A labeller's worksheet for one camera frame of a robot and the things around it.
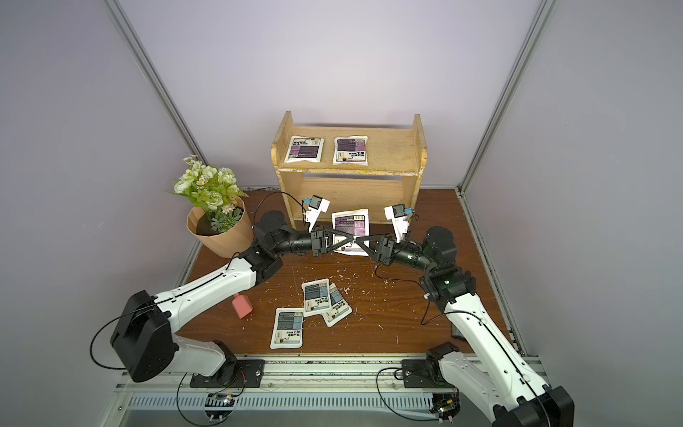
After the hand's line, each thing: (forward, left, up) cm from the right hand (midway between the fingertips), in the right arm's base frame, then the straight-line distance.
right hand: (362, 234), depth 63 cm
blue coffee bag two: (-7, +7, -33) cm, 34 cm away
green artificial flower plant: (+20, +48, -6) cm, 52 cm away
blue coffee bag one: (-4, +15, -32) cm, 35 cm away
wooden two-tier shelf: (+51, -13, -28) cm, 59 cm away
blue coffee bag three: (-15, +23, -32) cm, 42 cm away
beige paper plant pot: (+10, +45, -20) cm, 50 cm away
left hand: (-2, +3, -1) cm, 3 cm away
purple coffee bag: (+3, +2, +1) cm, 4 cm away
